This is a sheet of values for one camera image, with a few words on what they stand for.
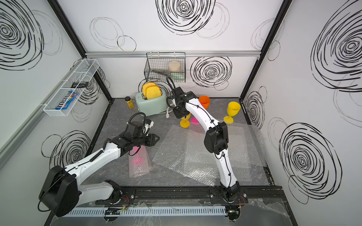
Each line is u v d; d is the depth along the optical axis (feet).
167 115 3.52
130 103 3.57
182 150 2.92
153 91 3.22
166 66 2.92
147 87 3.18
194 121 3.44
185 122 3.41
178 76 2.84
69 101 2.31
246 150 2.92
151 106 3.30
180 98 2.17
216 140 1.81
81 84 2.58
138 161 2.58
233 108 3.20
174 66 2.95
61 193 1.29
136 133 2.17
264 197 2.42
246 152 2.89
